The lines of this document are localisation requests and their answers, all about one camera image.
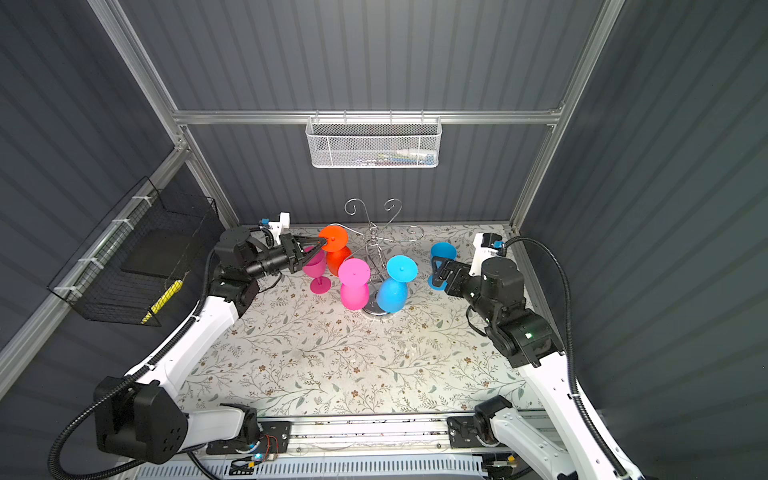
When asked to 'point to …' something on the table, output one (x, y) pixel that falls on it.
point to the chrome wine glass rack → (376, 236)
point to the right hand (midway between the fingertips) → (451, 265)
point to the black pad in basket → (155, 252)
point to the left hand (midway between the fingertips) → (327, 241)
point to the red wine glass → (336, 247)
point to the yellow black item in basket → (173, 290)
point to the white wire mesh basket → (374, 142)
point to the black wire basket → (126, 271)
